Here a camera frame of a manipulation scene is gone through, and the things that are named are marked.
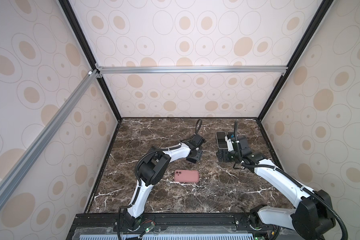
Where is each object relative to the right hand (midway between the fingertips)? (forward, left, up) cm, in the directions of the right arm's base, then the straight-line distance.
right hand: (224, 152), depth 85 cm
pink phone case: (-8, +22, -12) cm, 26 cm away
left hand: (+7, +13, -10) cm, 18 cm away
